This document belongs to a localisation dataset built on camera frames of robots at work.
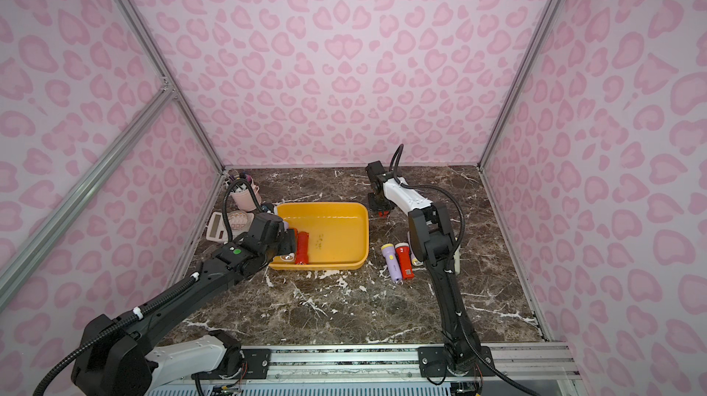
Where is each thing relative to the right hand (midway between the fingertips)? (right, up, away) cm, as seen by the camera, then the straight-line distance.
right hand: (383, 204), depth 107 cm
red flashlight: (0, -4, -3) cm, 5 cm away
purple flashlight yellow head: (+9, -17, -17) cm, 25 cm away
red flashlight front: (+6, -18, -16) cm, 25 cm away
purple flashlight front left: (+1, -15, -16) cm, 22 cm away
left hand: (-31, -8, -23) cm, 39 cm away
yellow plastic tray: (-17, -10, -9) cm, 21 cm away
